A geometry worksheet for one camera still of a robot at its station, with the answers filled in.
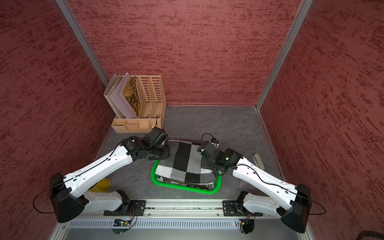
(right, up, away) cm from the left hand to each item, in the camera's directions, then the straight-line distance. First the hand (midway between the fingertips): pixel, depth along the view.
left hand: (167, 157), depth 75 cm
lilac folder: (-34, +35, +14) cm, 50 cm away
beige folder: (-38, +43, +17) cm, 60 cm away
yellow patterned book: (-30, +37, +25) cm, 53 cm away
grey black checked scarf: (+10, -4, 0) cm, 10 cm away
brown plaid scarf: (+20, -15, -1) cm, 25 cm away
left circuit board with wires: (-23, -31, -4) cm, 39 cm away
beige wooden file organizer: (-19, +39, +38) cm, 57 cm away
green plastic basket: (-8, -9, +1) cm, 12 cm away
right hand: (+20, -4, -1) cm, 20 cm away
